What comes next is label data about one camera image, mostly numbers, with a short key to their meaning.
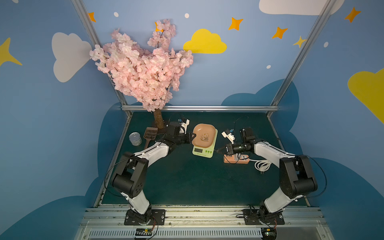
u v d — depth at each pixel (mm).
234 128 857
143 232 729
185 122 835
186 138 803
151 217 737
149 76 735
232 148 781
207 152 861
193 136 883
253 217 742
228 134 823
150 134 1077
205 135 885
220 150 835
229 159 933
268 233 732
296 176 467
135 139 984
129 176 467
